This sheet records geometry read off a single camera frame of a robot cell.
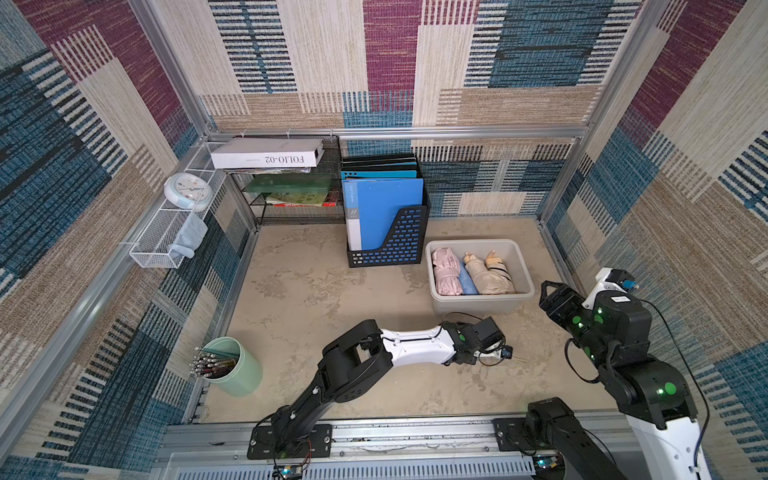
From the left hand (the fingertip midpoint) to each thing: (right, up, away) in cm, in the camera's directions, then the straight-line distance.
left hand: (468, 332), depth 89 cm
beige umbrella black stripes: (+9, +16, +1) cm, 18 cm away
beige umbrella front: (+4, +19, +8) cm, 20 cm away
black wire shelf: (-54, +42, +13) cm, 69 cm away
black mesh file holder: (-17, +27, +10) cm, 33 cm away
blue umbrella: (0, +13, +3) cm, 14 cm away
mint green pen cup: (-59, -4, -18) cm, 62 cm away
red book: (-44, +39, +10) cm, 60 cm away
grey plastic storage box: (+16, +22, +4) cm, 28 cm away
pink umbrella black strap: (-6, +17, +1) cm, 18 cm away
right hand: (+12, +16, -24) cm, 31 cm away
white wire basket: (-75, +26, -19) cm, 81 cm away
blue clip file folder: (-28, +37, +2) cm, 47 cm away
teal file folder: (-27, +48, +5) cm, 55 cm away
